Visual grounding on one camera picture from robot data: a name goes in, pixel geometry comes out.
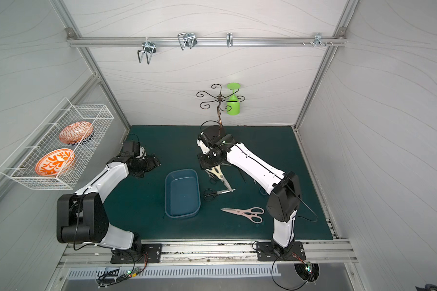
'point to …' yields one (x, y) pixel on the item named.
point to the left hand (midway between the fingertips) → (154, 164)
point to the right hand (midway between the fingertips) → (201, 163)
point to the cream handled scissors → (216, 170)
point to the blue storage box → (182, 197)
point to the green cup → (233, 103)
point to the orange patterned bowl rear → (76, 133)
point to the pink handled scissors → (252, 213)
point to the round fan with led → (309, 272)
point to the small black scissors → (213, 180)
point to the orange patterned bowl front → (55, 162)
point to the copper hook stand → (221, 101)
